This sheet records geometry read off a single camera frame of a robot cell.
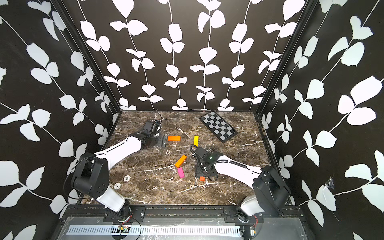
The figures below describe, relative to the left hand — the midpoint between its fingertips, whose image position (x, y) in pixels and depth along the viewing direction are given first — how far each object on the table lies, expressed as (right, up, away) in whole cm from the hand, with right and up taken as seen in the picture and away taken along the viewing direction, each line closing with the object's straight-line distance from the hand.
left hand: (160, 136), depth 92 cm
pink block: (+13, -21, -4) cm, 25 cm away
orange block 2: (+14, -15, +1) cm, 20 cm away
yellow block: (+22, -3, +9) cm, 25 cm away
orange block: (+7, -2, +12) cm, 14 cm away
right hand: (+24, -19, -8) cm, 32 cm away
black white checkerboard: (+39, +6, +16) cm, 42 cm away
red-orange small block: (+26, -24, -7) cm, 36 cm away
